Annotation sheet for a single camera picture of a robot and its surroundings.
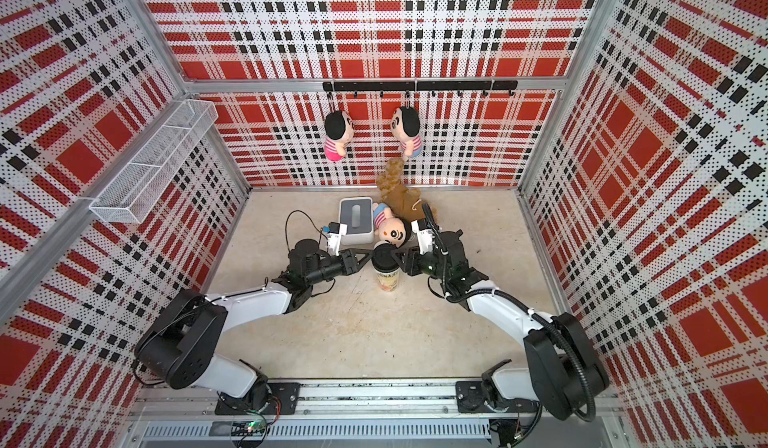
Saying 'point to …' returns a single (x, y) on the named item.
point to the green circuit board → (248, 428)
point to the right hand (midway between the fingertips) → (400, 256)
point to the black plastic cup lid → (383, 259)
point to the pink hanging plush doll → (338, 130)
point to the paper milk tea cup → (387, 281)
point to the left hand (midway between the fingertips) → (377, 256)
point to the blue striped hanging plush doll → (405, 127)
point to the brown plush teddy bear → (397, 195)
